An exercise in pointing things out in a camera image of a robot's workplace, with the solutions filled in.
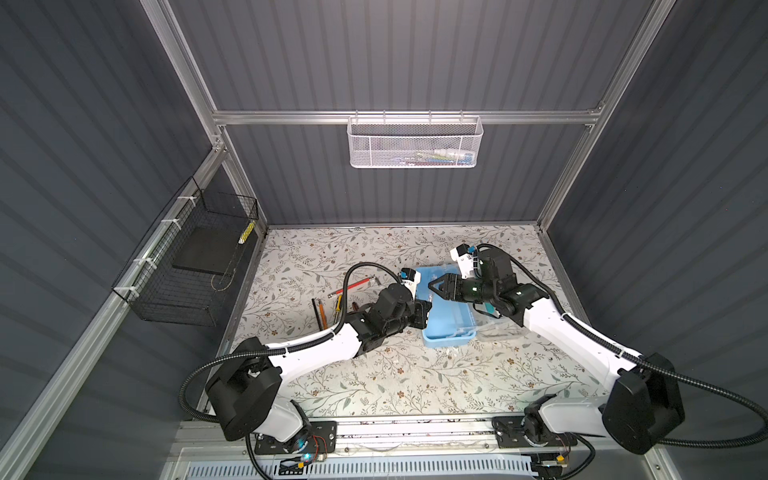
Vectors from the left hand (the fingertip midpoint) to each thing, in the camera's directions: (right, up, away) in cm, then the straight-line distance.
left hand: (434, 305), depth 79 cm
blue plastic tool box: (+5, -6, +6) cm, 10 cm away
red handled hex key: (-26, +3, +23) cm, 35 cm away
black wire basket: (-64, +5, -12) cm, 66 cm away
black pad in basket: (-59, +15, -5) cm, 61 cm away
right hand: (+1, +5, 0) cm, 5 cm away
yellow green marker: (-52, +20, +3) cm, 55 cm away
